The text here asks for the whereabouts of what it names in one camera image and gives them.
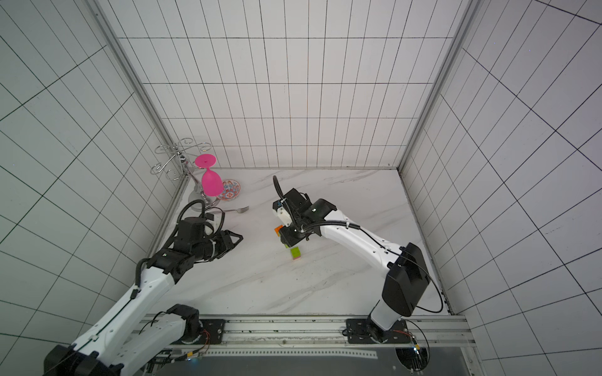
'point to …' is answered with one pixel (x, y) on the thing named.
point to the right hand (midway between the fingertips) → (286, 231)
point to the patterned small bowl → (231, 190)
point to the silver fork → (239, 210)
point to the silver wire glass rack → (182, 146)
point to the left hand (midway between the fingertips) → (237, 244)
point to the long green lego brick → (295, 252)
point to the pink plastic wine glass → (212, 182)
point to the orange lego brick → (278, 228)
